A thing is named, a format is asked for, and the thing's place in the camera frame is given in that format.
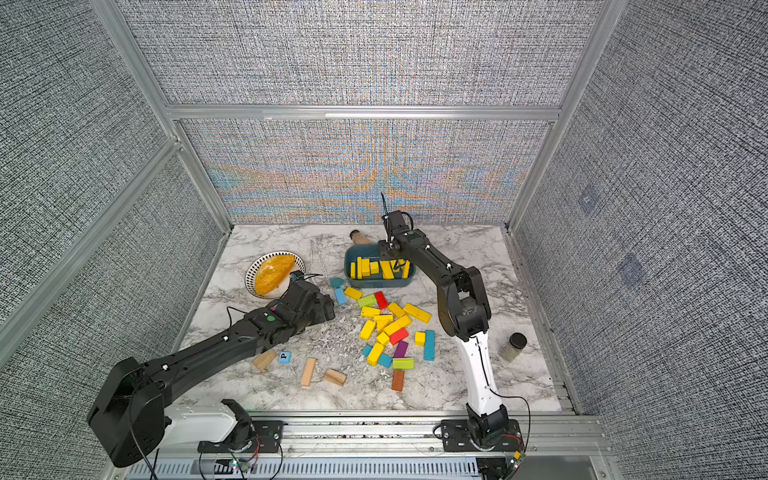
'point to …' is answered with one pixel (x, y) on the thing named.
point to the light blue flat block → (340, 295)
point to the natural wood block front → (308, 372)
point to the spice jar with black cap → (359, 238)
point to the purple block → (401, 349)
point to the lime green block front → (403, 363)
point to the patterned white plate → (280, 291)
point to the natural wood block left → (265, 359)
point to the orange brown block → (398, 380)
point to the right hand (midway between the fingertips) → (388, 240)
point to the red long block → (381, 299)
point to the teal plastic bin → (371, 252)
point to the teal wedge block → (336, 282)
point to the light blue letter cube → (284, 358)
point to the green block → (367, 301)
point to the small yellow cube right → (420, 338)
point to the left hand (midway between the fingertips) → (328, 303)
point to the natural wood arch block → (335, 377)
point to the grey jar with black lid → (517, 341)
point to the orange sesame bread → (272, 271)
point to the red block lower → (398, 336)
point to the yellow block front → (377, 349)
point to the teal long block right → (429, 347)
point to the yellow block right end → (417, 312)
